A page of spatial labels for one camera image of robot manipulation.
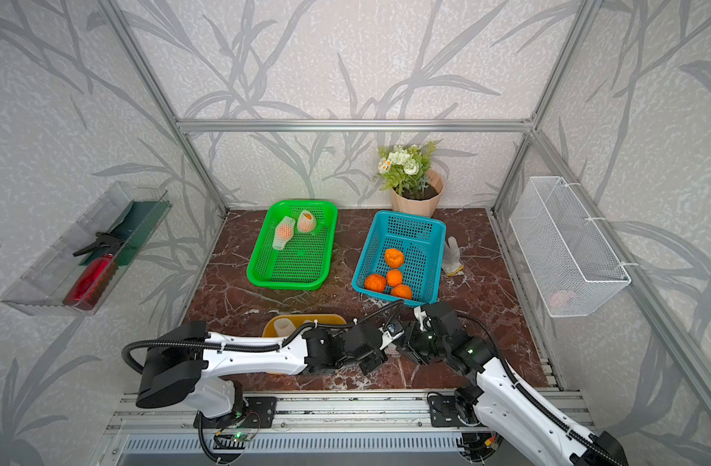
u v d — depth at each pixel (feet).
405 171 3.05
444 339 1.99
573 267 1.99
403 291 2.98
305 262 3.36
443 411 2.40
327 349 1.88
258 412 2.40
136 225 2.29
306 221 3.51
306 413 2.47
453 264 3.36
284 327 2.64
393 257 3.25
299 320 2.70
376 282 2.99
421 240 3.55
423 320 2.36
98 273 1.98
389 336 2.15
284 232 3.45
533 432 1.50
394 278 3.08
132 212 2.46
